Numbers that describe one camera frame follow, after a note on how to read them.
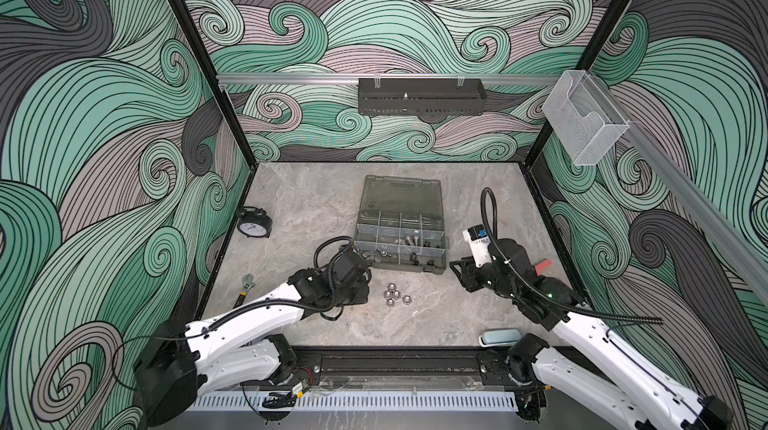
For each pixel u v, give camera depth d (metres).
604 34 0.83
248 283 0.88
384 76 0.94
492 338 0.76
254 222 0.93
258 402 0.70
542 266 0.90
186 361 0.39
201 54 0.88
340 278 0.59
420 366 0.75
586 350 0.47
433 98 0.95
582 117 0.80
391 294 0.86
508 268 0.53
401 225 0.97
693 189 0.60
